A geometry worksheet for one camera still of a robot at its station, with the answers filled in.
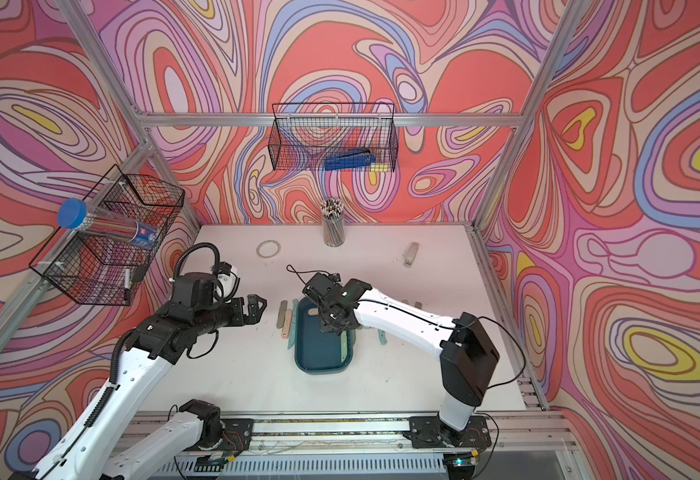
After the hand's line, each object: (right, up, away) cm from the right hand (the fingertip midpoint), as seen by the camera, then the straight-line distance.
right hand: (337, 330), depth 81 cm
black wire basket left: (-59, +18, -10) cm, 62 cm away
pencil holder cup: (-3, +32, +24) cm, 40 cm away
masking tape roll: (-28, +23, +31) cm, 47 cm away
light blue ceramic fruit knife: (-14, -1, +12) cm, 18 cm away
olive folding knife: (-19, +1, +13) cm, 23 cm away
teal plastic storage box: (-6, -8, +6) cm, 11 cm away
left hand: (-20, +8, -6) cm, 23 cm away
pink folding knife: (-16, -1, +12) cm, 21 cm away
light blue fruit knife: (+13, -5, +9) cm, 17 cm away
